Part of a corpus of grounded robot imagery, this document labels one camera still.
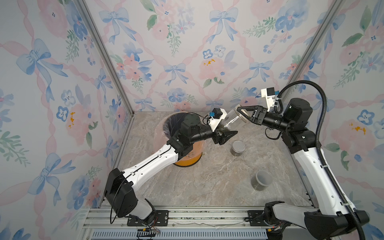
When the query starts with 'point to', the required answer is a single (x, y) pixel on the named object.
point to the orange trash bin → (189, 161)
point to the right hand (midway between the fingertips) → (240, 111)
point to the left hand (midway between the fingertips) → (233, 124)
